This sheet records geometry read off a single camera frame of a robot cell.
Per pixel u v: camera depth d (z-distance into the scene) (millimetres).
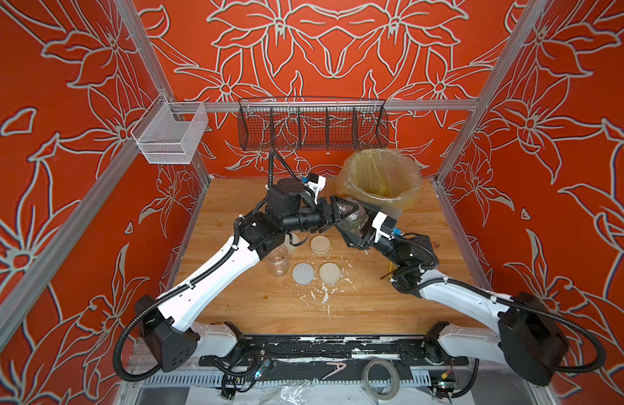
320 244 956
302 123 1000
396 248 603
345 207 592
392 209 840
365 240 589
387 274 713
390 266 628
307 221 554
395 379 667
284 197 475
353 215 591
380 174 964
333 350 743
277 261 837
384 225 531
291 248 949
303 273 880
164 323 380
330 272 882
